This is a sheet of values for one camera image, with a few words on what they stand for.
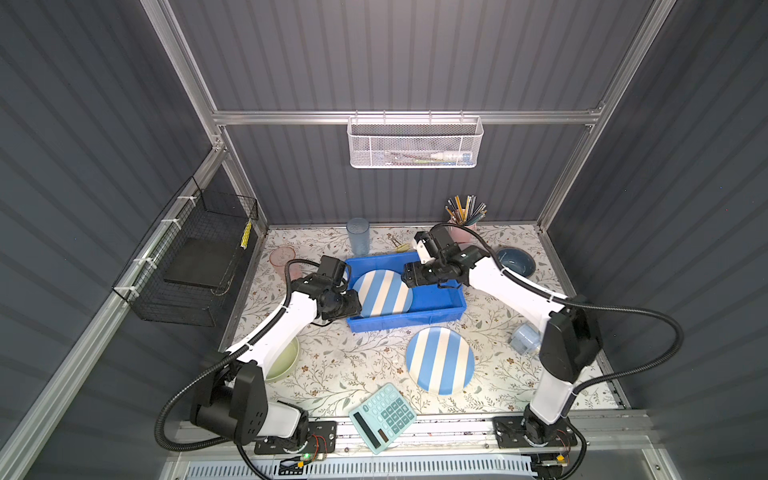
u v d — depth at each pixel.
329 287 0.62
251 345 0.45
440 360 0.86
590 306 0.46
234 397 0.41
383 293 0.96
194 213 0.79
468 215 1.09
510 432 0.73
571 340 0.47
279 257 1.12
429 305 0.96
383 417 0.75
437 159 0.90
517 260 1.05
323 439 0.72
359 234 1.09
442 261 0.72
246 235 0.83
